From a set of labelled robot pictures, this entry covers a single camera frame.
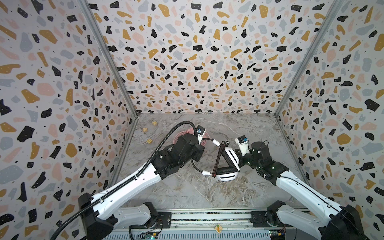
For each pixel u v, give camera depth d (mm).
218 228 710
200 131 585
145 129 1099
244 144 703
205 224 734
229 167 624
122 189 414
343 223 393
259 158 614
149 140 1034
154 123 1139
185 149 486
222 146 661
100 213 376
